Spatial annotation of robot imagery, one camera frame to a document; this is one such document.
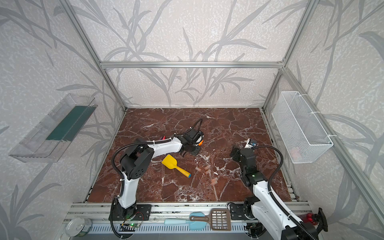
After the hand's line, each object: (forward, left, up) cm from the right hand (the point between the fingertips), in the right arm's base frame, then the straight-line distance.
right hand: (240, 143), depth 86 cm
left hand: (+5, +25, -10) cm, 27 cm away
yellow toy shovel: (-7, +41, -12) cm, 43 cm away
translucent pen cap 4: (-18, +15, -12) cm, 26 cm away
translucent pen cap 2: (-9, +19, -12) cm, 24 cm away
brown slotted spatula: (-35, +13, -12) cm, 39 cm away
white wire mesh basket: (-11, -20, +23) cm, 32 cm away
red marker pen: (+12, +48, -12) cm, 51 cm away
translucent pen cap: (-10, +25, -12) cm, 29 cm away
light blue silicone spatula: (-38, +26, -11) cm, 47 cm away
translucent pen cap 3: (-16, +14, -12) cm, 24 cm away
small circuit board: (-38, +55, -11) cm, 67 cm away
